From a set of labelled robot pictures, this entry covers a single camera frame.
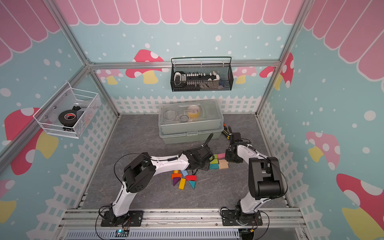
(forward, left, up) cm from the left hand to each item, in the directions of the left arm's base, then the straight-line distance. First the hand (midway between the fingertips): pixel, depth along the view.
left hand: (205, 165), depth 92 cm
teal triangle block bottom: (-12, +7, +2) cm, 14 cm away
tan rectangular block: (0, -12, 0) cm, 12 cm away
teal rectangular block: (-2, -5, +3) cm, 6 cm away
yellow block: (-11, +13, 0) cm, 17 cm away
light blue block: (-5, +13, 0) cm, 14 cm away
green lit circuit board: (-35, +42, -3) cm, 54 cm away
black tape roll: (+7, +67, +34) cm, 75 cm away
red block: (-8, +8, +1) cm, 12 cm away
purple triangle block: (-10, +17, +1) cm, 20 cm away
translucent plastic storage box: (+23, +14, +16) cm, 31 cm away
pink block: (+6, -10, +2) cm, 12 cm away
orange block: (-6, +17, 0) cm, 18 cm away
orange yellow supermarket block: (-4, +18, 0) cm, 18 cm away
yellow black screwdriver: (+25, -16, 0) cm, 29 cm away
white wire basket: (+19, +66, +33) cm, 76 cm away
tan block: (+2, -11, +1) cm, 11 cm away
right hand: (+5, -16, +1) cm, 17 cm away
